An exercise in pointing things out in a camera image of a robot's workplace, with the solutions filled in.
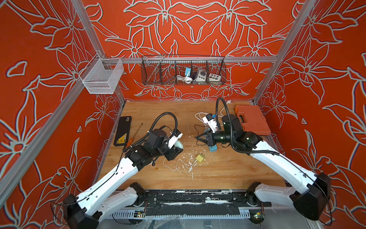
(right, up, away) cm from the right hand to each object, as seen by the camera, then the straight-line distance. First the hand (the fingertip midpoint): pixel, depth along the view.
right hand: (195, 139), depth 68 cm
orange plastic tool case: (+45, +8, +33) cm, 57 cm away
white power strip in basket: (+7, +37, +23) cm, 44 cm away
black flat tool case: (-50, 0, +33) cm, 60 cm away
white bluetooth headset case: (-8, -3, +2) cm, 9 cm away
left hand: (-8, -4, +5) cm, 11 cm away
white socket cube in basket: (+16, +37, +26) cm, 48 cm away
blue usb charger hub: (+14, -10, +22) cm, 28 cm away
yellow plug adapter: (+5, -15, +19) cm, 25 cm away
